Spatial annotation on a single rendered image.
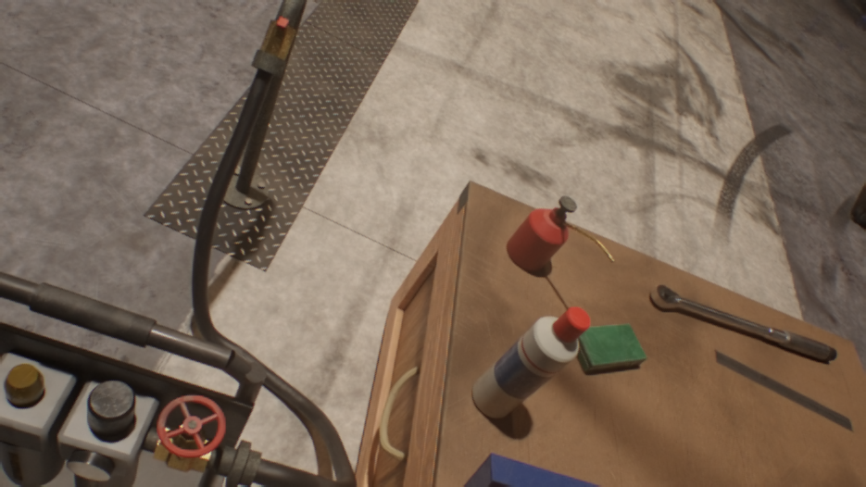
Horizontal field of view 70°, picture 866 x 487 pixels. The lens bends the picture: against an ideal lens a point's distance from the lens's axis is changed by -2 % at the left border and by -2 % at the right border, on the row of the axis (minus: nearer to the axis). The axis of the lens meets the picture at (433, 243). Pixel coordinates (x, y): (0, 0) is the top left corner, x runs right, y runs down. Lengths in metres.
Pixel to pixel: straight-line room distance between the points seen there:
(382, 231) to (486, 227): 0.59
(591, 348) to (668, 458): 0.21
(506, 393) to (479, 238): 0.34
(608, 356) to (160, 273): 0.93
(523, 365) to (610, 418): 0.27
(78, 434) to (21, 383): 0.08
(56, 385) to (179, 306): 0.63
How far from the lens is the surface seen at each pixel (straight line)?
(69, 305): 0.75
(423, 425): 0.97
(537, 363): 0.81
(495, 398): 0.89
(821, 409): 1.47
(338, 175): 1.77
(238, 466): 0.80
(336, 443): 1.19
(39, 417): 0.81
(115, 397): 0.76
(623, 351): 1.11
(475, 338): 0.98
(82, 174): 1.63
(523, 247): 1.09
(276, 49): 1.20
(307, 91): 2.00
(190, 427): 0.76
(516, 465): 0.78
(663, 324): 1.26
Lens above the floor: 1.20
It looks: 44 degrees down
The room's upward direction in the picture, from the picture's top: 34 degrees clockwise
